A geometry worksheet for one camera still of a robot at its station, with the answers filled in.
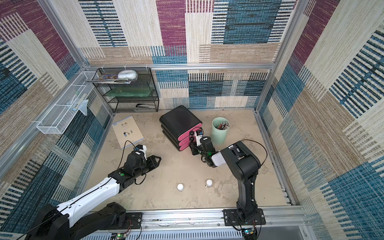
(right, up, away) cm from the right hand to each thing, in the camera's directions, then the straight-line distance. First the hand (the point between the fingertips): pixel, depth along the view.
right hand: (191, 142), depth 99 cm
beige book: (-46, +7, +9) cm, 47 cm away
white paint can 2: (+10, -20, -16) cm, 28 cm away
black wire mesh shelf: (-41, +35, +2) cm, 53 cm away
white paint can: (-5, -22, -18) cm, 29 cm away
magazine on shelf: (-48, +39, -7) cm, 62 cm away
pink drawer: (+4, +10, -8) cm, 13 cm away
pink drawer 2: (-6, -3, -4) cm, 8 cm away
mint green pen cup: (+17, +4, -5) cm, 18 cm away
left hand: (-17, -8, -15) cm, 24 cm away
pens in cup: (+19, +11, -10) cm, 24 cm away
